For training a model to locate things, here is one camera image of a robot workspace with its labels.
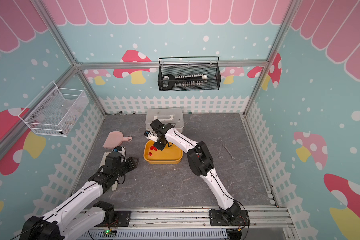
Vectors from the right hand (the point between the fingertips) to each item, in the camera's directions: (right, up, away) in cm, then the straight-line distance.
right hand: (160, 144), depth 98 cm
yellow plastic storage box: (+6, -7, +1) cm, 10 cm away
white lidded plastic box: (+3, +19, +4) cm, 20 cm away
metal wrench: (+46, -6, +1) cm, 46 cm away
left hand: (-11, -9, -12) cm, 19 cm away
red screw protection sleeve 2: (-5, -2, +2) cm, 6 cm away
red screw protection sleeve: (-6, -6, -1) cm, 9 cm away
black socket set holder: (+7, +39, -9) cm, 40 cm away
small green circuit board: (-21, -41, -25) cm, 53 cm away
